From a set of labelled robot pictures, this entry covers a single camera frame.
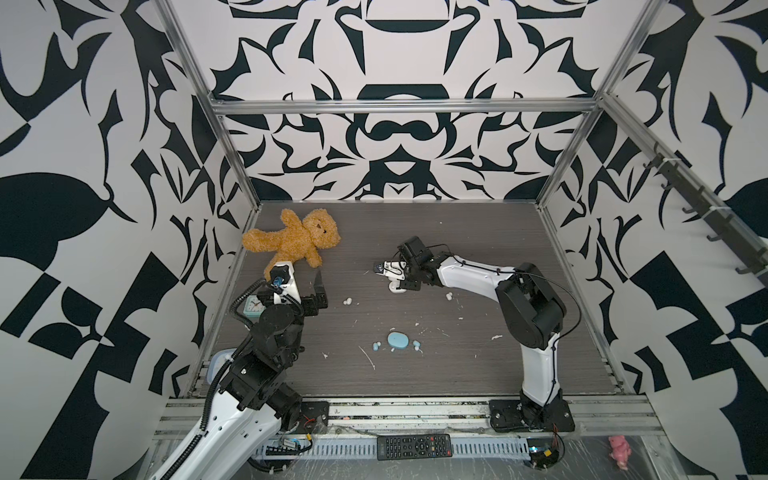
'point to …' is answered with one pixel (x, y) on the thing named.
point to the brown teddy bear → (296, 239)
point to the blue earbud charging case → (397, 340)
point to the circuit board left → (287, 448)
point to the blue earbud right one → (417, 346)
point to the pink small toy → (620, 451)
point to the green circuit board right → (543, 457)
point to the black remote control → (414, 447)
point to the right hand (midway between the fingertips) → (401, 266)
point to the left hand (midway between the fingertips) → (297, 271)
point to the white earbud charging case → (395, 282)
